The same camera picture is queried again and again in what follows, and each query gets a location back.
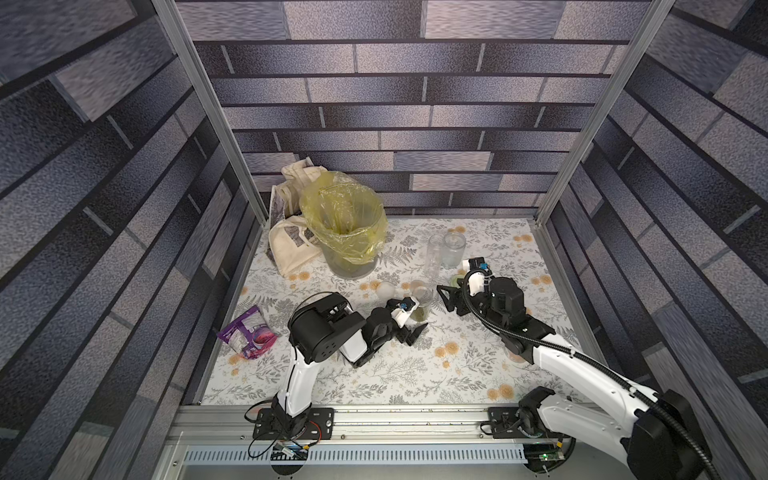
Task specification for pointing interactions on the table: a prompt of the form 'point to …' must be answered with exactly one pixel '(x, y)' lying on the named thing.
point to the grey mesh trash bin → (346, 267)
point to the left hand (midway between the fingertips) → (416, 310)
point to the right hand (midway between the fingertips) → (447, 281)
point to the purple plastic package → (251, 335)
